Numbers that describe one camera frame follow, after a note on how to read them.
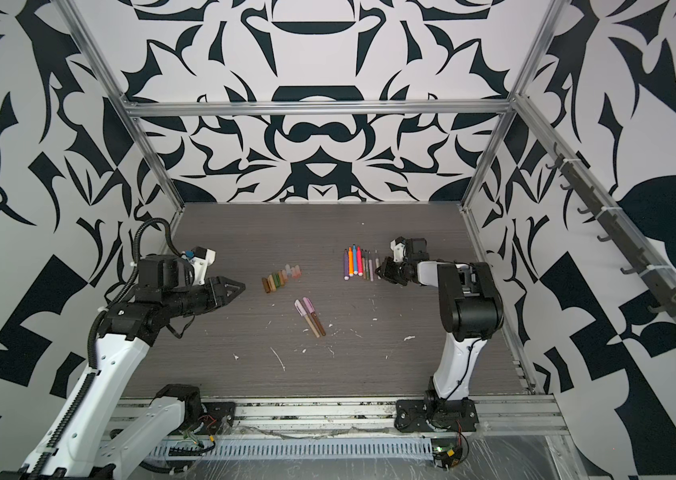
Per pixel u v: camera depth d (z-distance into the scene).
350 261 1.03
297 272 1.00
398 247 0.95
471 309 0.52
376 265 1.02
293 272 1.00
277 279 0.99
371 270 1.01
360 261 1.02
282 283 0.98
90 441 0.41
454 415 0.69
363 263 1.02
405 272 0.87
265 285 0.98
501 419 0.75
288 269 1.01
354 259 1.04
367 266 1.02
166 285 0.57
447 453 0.71
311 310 0.92
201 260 0.67
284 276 0.99
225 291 0.66
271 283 0.98
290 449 0.68
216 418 0.73
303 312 0.91
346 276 0.99
